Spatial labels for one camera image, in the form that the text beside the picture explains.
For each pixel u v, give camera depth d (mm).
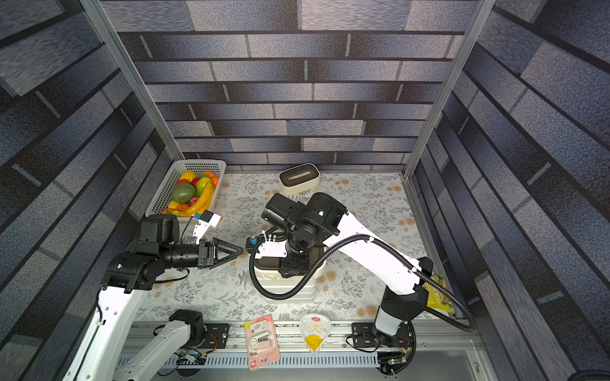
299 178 1124
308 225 384
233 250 565
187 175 1101
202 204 952
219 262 525
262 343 710
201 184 1046
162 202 1004
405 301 415
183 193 1010
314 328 671
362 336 726
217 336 739
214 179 1084
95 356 379
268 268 564
